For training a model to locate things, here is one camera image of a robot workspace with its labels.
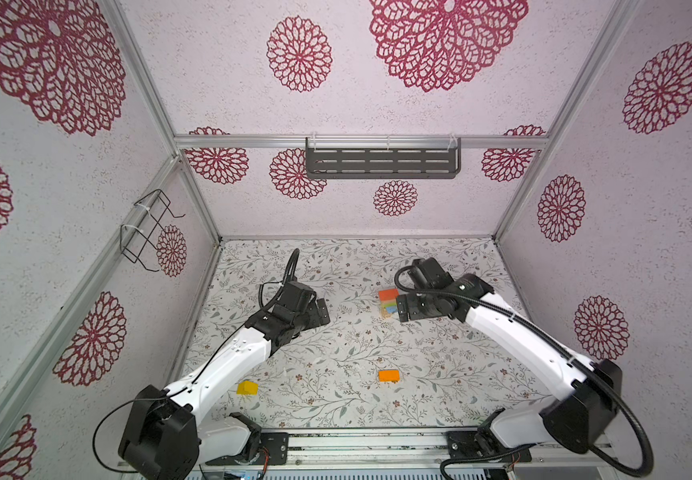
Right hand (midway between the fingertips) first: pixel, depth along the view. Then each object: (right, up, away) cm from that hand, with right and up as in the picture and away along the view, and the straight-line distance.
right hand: (414, 303), depth 79 cm
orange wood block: (-6, -21, +7) cm, 23 cm away
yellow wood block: (-46, -24, +4) cm, 52 cm away
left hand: (-28, -5, +5) cm, 28 cm away
